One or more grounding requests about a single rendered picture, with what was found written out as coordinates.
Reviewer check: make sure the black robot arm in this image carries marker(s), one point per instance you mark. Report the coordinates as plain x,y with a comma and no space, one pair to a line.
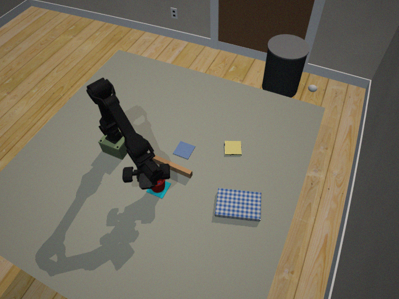
113,117

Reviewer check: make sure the red cup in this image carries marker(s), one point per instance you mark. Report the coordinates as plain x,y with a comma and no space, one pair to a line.
159,187

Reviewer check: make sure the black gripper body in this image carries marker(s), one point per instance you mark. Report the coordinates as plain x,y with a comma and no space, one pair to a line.
128,173

